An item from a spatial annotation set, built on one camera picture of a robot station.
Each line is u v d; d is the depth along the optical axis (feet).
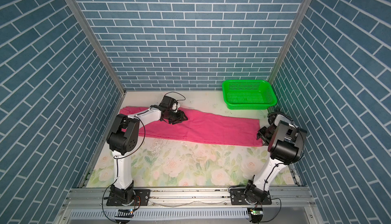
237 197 2.40
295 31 2.84
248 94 3.92
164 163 2.79
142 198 2.42
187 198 2.47
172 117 2.90
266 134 2.80
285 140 1.81
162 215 2.53
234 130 3.23
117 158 1.66
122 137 1.81
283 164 1.75
